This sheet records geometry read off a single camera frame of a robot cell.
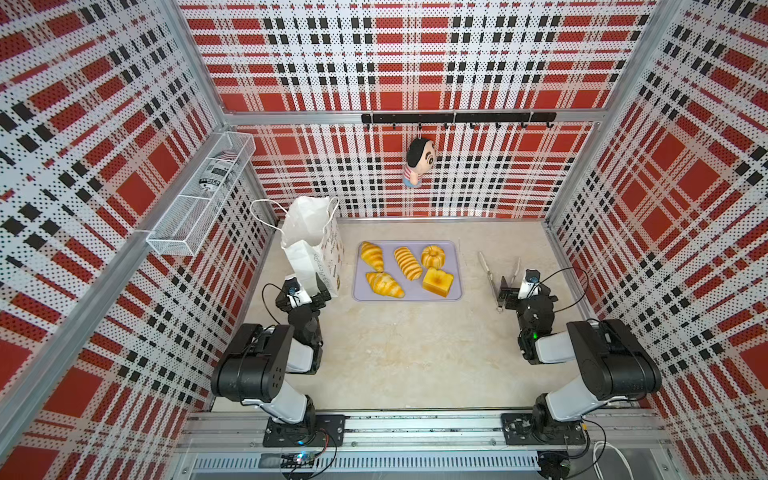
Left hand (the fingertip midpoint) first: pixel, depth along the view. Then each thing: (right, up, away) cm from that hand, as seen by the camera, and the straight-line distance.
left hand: (308, 278), depth 89 cm
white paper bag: (+2, +8, -7) cm, 11 cm away
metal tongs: (+60, -10, +7) cm, 61 cm away
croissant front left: (+22, -3, +9) cm, 24 cm away
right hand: (+66, 0, +3) cm, 66 cm away
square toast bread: (+40, -2, +10) cm, 41 cm away
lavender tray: (+32, -5, +12) cm, 35 cm away
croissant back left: (+18, +6, +17) cm, 26 cm away
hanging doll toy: (+34, +36, +2) cm, 50 cm away
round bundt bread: (+39, +6, +16) cm, 43 cm away
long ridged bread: (+31, +4, +15) cm, 34 cm away
